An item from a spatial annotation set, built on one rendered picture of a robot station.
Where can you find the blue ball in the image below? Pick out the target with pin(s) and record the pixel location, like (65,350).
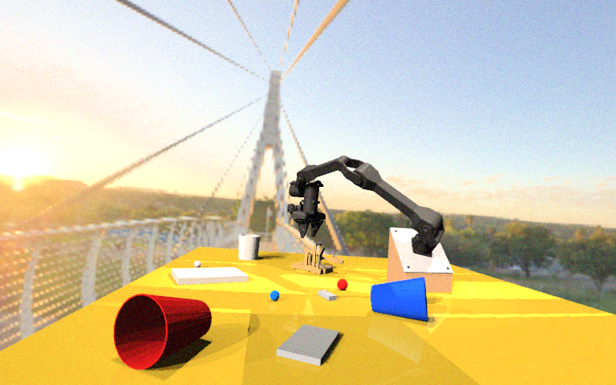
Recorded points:
(274,295)

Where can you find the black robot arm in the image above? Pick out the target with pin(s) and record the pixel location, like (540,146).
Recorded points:
(427,222)

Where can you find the white cup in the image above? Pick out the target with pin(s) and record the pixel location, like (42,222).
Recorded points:
(248,247)

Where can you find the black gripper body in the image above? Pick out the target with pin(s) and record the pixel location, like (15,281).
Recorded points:
(310,210)

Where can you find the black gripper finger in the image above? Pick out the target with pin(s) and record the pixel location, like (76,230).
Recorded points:
(303,226)
(315,225)

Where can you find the red cup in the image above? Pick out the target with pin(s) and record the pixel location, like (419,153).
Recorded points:
(149,328)

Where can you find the red ball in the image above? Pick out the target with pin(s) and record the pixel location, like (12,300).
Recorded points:
(342,284)

